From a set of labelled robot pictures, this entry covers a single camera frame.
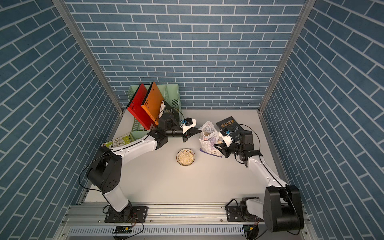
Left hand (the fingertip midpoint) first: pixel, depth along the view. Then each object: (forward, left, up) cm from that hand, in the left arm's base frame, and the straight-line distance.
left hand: (203, 131), depth 78 cm
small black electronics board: (-40, +39, -28) cm, 62 cm away
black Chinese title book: (+19, -24, -22) cm, 38 cm away
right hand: (-2, -9, -9) cm, 13 cm away
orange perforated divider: (+21, +31, +1) cm, 37 cm away
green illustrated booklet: (+9, +51, -22) cm, 56 cm away
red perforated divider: (+14, +39, +2) cm, 41 cm away
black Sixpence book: (+21, +23, -3) cm, 32 cm away
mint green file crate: (+36, +22, -5) cm, 43 cm away
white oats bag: (-5, -3, +2) cm, 6 cm away
